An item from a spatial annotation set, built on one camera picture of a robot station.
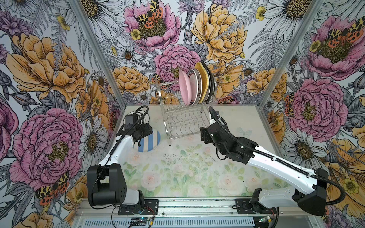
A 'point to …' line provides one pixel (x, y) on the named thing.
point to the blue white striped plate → (149, 141)
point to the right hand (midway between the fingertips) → (206, 130)
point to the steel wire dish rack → (181, 120)
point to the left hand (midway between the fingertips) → (147, 134)
